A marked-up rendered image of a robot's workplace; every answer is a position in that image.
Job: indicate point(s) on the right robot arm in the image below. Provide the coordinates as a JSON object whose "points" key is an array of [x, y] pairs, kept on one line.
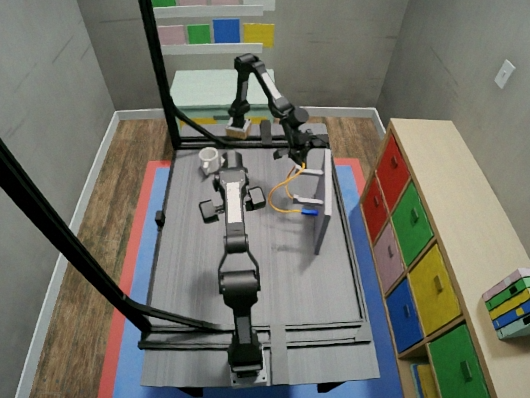
{"points": [[239, 288]]}

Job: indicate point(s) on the white mug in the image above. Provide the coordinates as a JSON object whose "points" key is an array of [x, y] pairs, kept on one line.
{"points": [[209, 166]]}

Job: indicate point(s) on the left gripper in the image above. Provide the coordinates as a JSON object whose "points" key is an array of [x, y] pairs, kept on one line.
{"points": [[302, 154]]}

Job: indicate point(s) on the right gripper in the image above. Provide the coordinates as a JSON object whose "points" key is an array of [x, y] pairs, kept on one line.
{"points": [[255, 200]]}

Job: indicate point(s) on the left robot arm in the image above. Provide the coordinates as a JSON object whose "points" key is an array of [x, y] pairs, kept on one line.
{"points": [[294, 116]]}

